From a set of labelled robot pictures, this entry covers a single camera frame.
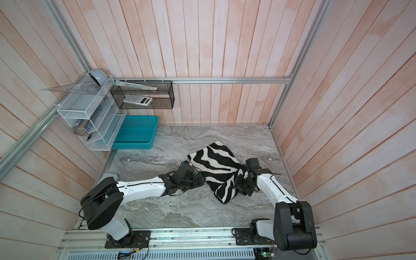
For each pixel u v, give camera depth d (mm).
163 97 1079
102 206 444
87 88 854
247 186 726
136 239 727
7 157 521
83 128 763
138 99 979
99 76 837
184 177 677
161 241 732
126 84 917
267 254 696
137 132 1144
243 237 730
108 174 945
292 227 414
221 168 957
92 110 762
